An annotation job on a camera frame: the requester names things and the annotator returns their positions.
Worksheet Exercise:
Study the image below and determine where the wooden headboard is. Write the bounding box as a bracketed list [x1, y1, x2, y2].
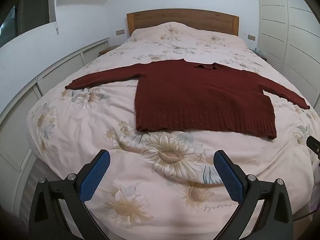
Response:
[126, 8, 240, 37]

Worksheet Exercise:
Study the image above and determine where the white panelled low cabinet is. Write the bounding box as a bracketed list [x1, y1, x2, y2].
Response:
[0, 37, 110, 220]

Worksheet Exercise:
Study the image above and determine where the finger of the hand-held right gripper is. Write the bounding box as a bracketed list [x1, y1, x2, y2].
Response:
[306, 136, 320, 161]

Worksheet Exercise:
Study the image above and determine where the white wardrobe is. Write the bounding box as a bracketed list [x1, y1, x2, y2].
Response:
[255, 0, 320, 107]

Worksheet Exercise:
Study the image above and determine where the dark window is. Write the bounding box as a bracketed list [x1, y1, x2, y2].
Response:
[0, 0, 50, 48]

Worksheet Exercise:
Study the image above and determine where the wooden nightstand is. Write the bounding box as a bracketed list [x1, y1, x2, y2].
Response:
[99, 45, 121, 55]

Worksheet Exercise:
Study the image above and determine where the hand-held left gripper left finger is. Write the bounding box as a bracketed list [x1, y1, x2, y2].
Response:
[28, 149, 111, 240]

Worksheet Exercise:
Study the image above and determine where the dark red knitted sweater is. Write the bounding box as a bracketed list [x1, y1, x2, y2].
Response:
[65, 58, 311, 140]

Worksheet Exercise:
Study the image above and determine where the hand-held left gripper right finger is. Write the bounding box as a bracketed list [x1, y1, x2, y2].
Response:
[213, 150, 294, 240]

